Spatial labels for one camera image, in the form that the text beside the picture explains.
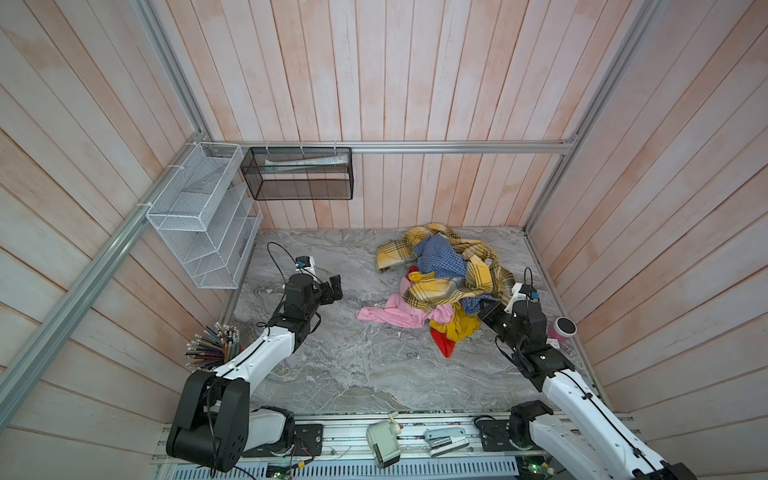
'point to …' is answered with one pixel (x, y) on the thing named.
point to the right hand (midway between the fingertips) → (479, 298)
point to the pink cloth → (397, 314)
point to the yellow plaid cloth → (427, 292)
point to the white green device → (382, 437)
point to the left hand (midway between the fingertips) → (328, 283)
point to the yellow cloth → (461, 325)
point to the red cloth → (445, 345)
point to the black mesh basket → (300, 173)
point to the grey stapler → (445, 439)
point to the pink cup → (562, 328)
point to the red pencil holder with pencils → (217, 345)
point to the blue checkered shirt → (436, 254)
